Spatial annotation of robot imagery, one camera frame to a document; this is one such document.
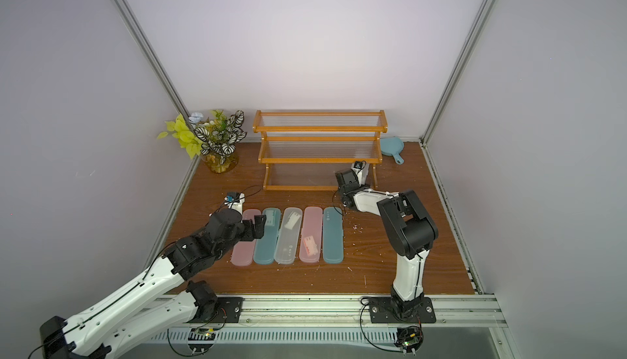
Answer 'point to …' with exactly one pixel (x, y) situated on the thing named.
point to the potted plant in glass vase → (214, 136)
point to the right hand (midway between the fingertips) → (355, 180)
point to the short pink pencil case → (309, 250)
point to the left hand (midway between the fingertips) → (258, 217)
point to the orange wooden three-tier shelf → (304, 149)
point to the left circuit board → (202, 339)
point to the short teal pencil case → (332, 236)
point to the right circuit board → (409, 339)
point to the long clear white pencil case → (288, 236)
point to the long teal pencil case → (264, 248)
